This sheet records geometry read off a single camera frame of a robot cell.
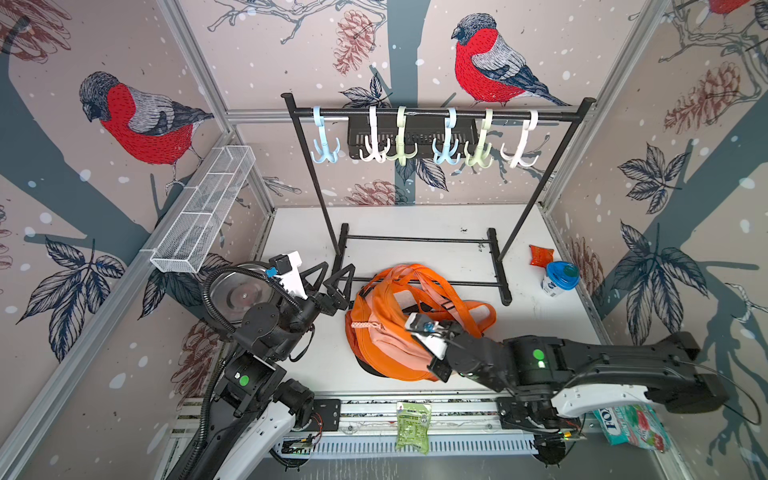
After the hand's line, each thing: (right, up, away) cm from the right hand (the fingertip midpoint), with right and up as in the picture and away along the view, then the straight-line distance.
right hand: (414, 333), depth 63 cm
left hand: (-15, +16, -3) cm, 22 cm away
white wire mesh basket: (-57, +38, +25) cm, 73 cm away
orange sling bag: (-5, +4, +3) cm, 7 cm away
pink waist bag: (-4, -8, +11) cm, 14 cm away
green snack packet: (0, -26, +8) cm, 27 cm away
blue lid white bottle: (+47, +8, +27) cm, 55 cm away
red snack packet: (+47, +13, +40) cm, 63 cm away
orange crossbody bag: (+22, -4, +28) cm, 36 cm away
